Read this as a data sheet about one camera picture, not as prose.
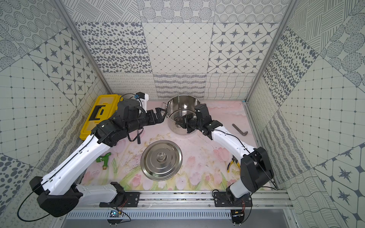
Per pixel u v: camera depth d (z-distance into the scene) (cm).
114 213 71
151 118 57
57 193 38
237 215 72
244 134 100
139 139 97
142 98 58
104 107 93
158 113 58
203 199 76
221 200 73
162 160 86
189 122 72
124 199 71
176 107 101
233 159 88
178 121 76
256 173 43
